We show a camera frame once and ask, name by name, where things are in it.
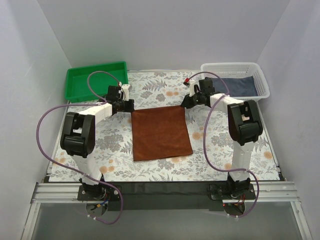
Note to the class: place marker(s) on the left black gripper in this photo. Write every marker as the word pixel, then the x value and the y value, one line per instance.
pixel 130 105

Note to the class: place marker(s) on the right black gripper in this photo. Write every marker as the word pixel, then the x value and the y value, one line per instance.
pixel 187 100

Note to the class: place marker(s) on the orange brown towel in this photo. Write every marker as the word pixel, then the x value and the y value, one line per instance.
pixel 160 133

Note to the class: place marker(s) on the grey blue towel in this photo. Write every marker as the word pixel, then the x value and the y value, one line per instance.
pixel 238 87

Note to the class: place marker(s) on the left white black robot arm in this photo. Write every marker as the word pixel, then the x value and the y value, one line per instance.
pixel 78 136

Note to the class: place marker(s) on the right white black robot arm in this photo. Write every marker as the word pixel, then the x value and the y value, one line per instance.
pixel 244 127

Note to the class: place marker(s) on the white plastic basket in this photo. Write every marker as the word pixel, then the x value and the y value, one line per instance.
pixel 239 70

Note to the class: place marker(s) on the green plastic tray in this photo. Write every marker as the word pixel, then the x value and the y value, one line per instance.
pixel 76 86

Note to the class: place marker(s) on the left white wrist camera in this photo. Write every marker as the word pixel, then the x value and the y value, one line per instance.
pixel 125 91

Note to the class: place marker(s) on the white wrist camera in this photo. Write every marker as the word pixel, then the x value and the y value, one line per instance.
pixel 125 91
pixel 192 85

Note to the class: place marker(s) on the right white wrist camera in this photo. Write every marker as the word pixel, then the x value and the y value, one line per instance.
pixel 192 85

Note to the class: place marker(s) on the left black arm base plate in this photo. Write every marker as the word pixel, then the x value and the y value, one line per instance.
pixel 112 192

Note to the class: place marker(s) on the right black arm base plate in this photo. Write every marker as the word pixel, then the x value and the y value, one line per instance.
pixel 218 191

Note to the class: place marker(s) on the aluminium frame rail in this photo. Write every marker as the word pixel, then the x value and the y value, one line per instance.
pixel 167 211

